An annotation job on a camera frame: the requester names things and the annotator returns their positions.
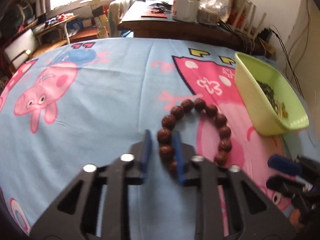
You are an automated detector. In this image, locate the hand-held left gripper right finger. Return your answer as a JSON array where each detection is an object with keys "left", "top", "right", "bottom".
[{"left": 172, "top": 131, "right": 297, "bottom": 240}]

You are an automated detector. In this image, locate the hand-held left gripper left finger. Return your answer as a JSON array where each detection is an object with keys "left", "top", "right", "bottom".
[{"left": 30, "top": 129, "right": 153, "bottom": 240}]

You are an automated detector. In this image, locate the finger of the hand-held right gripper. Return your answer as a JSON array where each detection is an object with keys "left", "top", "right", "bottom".
[
  {"left": 266, "top": 175, "right": 308, "bottom": 193},
  {"left": 267, "top": 155, "right": 320, "bottom": 179}
]

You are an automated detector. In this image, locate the brown wooden bead bracelet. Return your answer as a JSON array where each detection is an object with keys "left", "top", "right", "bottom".
[{"left": 157, "top": 99, "right": 232, "bottom": 178}]

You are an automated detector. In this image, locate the green plastic basket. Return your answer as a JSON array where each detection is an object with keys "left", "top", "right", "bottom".
[{"left": 234, "top": 52, "right": 310, "bottom": 137}]

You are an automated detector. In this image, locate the pile of mixed bead jewelry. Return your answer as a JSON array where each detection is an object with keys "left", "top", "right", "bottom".
[{"left": 255, "top": 79, "right": 288, "bottom": 118}]

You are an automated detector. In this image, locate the person's right hand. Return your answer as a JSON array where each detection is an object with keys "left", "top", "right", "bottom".
[{"left": 290, "top": 209, "right": 304, "bottom": 230}]

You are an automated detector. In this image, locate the cartoon printed blue bedsheet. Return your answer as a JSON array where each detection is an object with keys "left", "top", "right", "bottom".
[{"left": 0, "top": 37, "right": 320, "bottom": 240}]

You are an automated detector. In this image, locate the dark wooden desk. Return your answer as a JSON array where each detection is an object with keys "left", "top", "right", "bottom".
[{"left": 117, "top": 0, "right": 270, "bottom": 53}]

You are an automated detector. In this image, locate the red booklet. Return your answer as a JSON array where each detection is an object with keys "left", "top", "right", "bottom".
[{"left": 141, "top": 12, "right": 168, "bottom": 18}]

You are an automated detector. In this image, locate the wooden toy stand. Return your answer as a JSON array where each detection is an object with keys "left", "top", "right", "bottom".
[{"left": 91, "top": 0, "right": 110, "bottom": 39}]

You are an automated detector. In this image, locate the cream draped cloth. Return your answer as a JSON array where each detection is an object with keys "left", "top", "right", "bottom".
[{"left": 109, "top": 0, "right": 137, "bottom": 38}]

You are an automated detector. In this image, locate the white router with antennas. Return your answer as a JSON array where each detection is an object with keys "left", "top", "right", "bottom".
[{"left": 232, "top": 1, "right": 268, "bottom": 40}]

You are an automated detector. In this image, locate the white enamel mug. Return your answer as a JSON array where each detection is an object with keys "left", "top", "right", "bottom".
[{"left": 171, "top": 0, "right": 202, "bottom": 22}]

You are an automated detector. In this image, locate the clear plastic bag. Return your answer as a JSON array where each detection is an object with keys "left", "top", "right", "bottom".
[{"left": 197, "top": 0, "right": 229, "bottom": 25}]

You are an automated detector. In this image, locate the low wooden table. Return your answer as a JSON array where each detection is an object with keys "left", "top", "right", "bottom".
[{"left": 34, "top": 14, "right": 79, "bottom": 44}]

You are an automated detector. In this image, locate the white padded chair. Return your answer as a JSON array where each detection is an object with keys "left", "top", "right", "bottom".
[{"left": 4, "top": 29, "right": 39, "bottom": 69}]

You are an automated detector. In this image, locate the dark duffel bag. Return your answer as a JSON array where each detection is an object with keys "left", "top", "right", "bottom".
[{"left": 7, "top": 0, "right": 33, "bottom": 28}]

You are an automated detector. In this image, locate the black wall cable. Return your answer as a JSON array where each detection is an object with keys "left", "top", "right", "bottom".
[{"left": 272, "top": 0, "right": 313, "bottom": 98}]

